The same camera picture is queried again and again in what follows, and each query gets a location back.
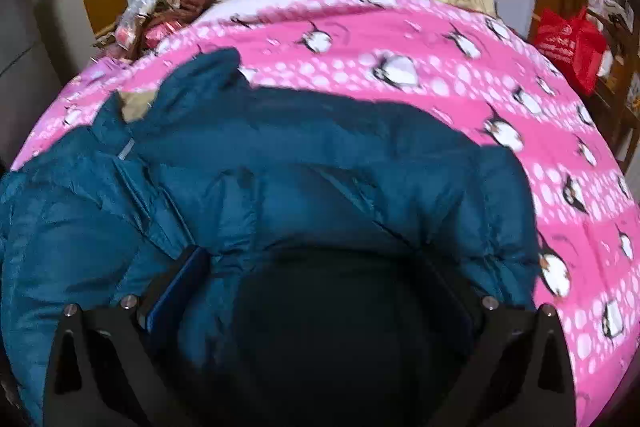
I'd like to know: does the teal quilted down jacket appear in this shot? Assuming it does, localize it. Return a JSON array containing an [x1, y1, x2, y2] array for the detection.
[[1, 49, 538, 425]]

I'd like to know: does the pink penguin bed cover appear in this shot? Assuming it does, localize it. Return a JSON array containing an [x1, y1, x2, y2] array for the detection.
[[8, 0, 639, 426]]

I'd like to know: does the red shopping bag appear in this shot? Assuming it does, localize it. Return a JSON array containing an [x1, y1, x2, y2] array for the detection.
[[534, 6, 608, 96]]

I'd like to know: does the grey refrigerator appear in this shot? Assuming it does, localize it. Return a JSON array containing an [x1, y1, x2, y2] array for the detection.
[[0, 0, 61, 168]]

